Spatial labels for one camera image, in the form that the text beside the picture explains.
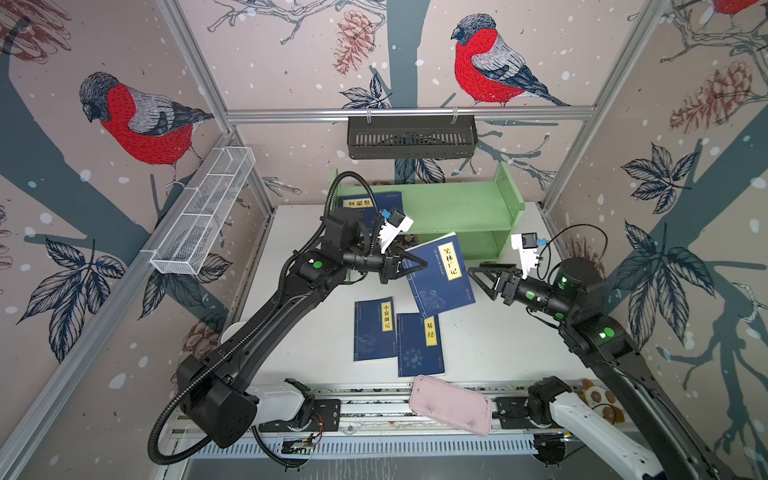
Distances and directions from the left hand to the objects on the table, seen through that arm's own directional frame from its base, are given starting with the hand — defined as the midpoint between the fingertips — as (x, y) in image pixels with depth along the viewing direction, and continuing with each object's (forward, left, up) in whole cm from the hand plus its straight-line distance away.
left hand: (422, 265), depth 61 cm
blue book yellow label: (+26, +14, -7) cm, 30 cm away
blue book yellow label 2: (+1, +12, -36) cm, 38 cm away
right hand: (0, -11, -3) cm, 11 cm away
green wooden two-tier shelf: (+27, -20, -10) cm, 35 cm away
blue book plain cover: (-1, -5, -6) cm, 8 cm away
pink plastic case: (-20, -8, -33) cm, 39 cm away
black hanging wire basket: (+61, -2, -8) cm, 62 cm away
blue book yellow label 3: (-5, -1, -34) cm, 34 cm away
